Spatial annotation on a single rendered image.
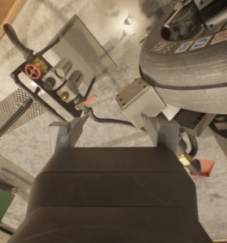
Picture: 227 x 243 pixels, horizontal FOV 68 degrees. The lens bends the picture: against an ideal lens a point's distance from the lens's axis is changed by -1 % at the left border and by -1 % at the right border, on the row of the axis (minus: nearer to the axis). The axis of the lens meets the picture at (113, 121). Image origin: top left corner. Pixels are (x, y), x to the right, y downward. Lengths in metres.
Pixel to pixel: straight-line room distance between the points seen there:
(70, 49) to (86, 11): 0.27
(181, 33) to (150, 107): 0.26
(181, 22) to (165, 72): 0.25
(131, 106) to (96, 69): 0.90
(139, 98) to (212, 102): 0.17
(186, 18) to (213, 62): 0.32
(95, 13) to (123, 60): 0.33
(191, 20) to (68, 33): 0.85
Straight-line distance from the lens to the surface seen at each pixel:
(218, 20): 0.65
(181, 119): 0.44
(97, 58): 1.28
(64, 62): 1.03
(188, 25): 0.62
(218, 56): 0.34
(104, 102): 1.46
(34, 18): 1.37
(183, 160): 0.67
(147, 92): 0.44
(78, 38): 1.27
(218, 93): 0.34
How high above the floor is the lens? 1.18
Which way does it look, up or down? 49 degrees down
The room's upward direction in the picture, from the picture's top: 169 degrees counter-clockwise
